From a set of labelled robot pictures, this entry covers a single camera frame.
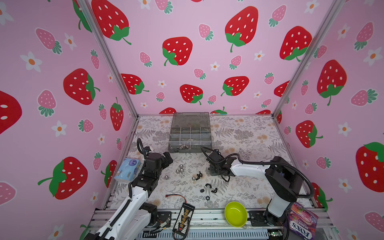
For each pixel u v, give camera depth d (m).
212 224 0.73
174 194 0.82
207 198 0.81
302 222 0.72
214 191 0.83
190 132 1.04
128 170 0.84
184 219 0.73
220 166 0.69
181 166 0.93
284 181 0.46
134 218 0.49
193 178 0.88
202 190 0.83
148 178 0.59
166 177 0.88
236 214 0.76
